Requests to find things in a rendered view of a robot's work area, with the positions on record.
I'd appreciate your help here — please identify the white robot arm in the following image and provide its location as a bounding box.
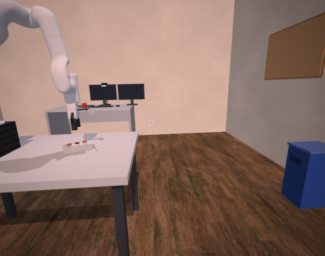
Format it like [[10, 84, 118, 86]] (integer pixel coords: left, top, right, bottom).
[[0, 0, 80, 102]]

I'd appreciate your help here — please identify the white power strip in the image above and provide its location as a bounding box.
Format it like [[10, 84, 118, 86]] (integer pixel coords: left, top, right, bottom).
[[62, 140, 98, 155]]

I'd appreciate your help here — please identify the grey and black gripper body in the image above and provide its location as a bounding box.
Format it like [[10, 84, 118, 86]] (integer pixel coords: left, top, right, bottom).
[[66, 102, 80, 120]]

